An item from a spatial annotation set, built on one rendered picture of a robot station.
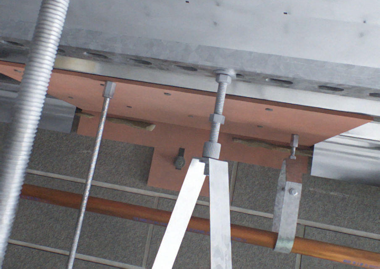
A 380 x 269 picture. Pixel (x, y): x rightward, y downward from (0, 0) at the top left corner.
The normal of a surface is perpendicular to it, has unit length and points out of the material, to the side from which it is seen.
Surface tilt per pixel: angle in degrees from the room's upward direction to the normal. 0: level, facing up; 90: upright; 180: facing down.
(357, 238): 90
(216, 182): 74
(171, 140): 90
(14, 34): 90
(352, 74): 90
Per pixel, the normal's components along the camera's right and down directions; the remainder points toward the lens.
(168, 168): -0.10, -0.17
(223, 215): 0.66, -0.28
